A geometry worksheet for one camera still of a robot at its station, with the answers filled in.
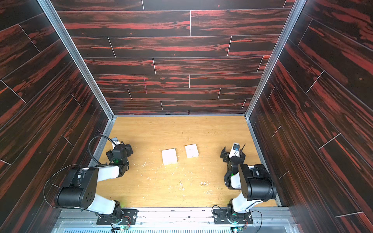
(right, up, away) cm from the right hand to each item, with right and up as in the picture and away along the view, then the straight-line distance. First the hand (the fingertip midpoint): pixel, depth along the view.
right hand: (236, 149), depth 91 cm
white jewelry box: (-28, -2, +5) cm, 29 cm away
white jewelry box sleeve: (-43, -5, +3) cm, 43 cm away
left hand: (-75, +1, +3) cm, 75 cm away
